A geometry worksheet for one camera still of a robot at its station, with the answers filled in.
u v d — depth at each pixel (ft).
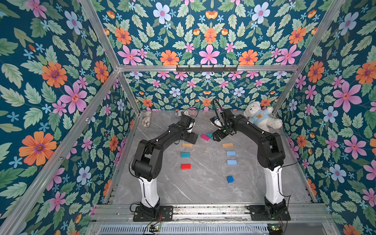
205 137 3.42
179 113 3.77
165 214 2.41
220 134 2.85
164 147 1.75
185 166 2.98
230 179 2.77
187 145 3.22
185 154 3.16
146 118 3.65
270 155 1.80
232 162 3.00
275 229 2.33
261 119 3.43
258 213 2.41
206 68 3.06
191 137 2.84
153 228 2.36
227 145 3.20
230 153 3.17
